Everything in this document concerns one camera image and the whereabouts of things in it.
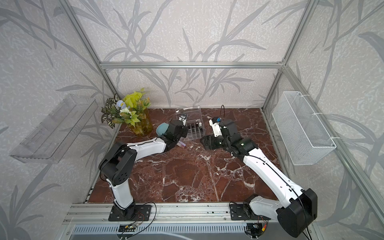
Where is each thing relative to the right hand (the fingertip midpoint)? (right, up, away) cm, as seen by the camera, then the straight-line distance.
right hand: (206, 138), depth 76 cm
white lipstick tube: (-4, +6, +26) cm, 27 cm away
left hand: (-13, +7, +19) cm, 24 cm away
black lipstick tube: (-6, +5, +27) cm, 28 cm away
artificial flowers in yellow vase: (-45, +16, +15) cm, 50 cm away
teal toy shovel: (-31, +3, +30) cm, 44 cm away
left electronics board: (-38, -42, -6) cm, 57 cm away
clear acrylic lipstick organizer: (-7, +7, +26) cm, 28 cm away
